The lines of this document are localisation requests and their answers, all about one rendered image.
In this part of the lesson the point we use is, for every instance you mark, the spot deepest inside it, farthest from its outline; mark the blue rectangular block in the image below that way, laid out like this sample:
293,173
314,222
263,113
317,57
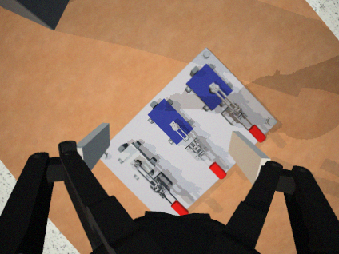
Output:
163,115

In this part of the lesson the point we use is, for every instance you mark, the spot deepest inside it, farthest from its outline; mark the blue rectangular plate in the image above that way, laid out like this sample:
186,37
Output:
200,83

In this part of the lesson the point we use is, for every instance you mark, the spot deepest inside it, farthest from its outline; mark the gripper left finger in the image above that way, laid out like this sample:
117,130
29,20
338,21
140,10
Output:
24,218

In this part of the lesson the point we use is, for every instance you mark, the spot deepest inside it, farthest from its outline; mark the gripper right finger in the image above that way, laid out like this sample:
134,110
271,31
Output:
314,224

